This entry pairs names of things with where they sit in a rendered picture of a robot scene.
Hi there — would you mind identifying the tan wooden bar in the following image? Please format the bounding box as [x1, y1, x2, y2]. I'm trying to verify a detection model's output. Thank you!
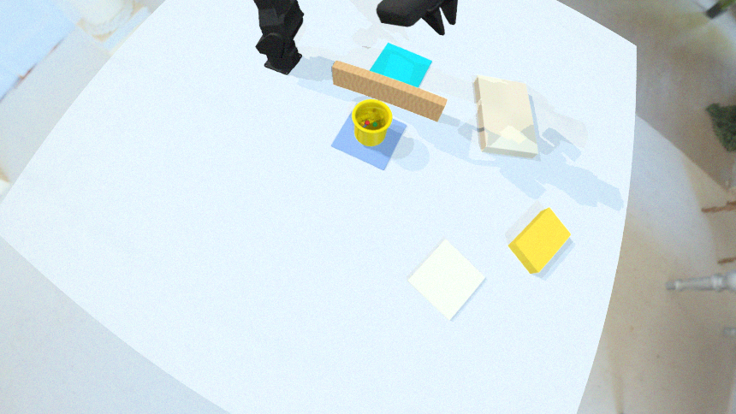
[332, 61, 448, 122]

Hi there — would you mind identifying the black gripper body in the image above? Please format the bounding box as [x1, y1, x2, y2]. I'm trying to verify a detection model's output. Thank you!
[376, 0, 436, 27]

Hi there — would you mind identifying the yellow rectangular block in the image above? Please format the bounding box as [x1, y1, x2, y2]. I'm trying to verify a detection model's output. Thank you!
[508, 207, 571, 274]

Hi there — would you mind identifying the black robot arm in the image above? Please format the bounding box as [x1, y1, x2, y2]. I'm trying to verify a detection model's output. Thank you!
[253, 0, 304, 75]

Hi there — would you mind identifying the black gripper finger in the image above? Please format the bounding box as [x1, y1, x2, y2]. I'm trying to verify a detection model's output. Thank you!
[440, 0, 458, 25]
[422, 0, 445, 36]

